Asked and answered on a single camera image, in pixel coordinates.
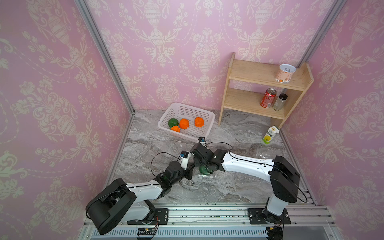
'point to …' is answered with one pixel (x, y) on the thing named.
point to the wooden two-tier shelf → (251, 87)
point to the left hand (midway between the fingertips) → (196, 165)
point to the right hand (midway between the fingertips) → (197, 157)
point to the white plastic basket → (190, 122)
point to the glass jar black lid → (280, 102)
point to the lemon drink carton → (268, 137)
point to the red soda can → (268, 98)
